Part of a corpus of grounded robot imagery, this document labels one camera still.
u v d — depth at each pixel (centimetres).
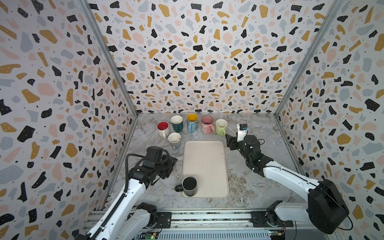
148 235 70
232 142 73
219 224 73
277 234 72
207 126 102
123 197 46
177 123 103
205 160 95
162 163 67
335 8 72
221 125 104
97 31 76
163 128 106
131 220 56
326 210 41
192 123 103
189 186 75
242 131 71
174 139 97
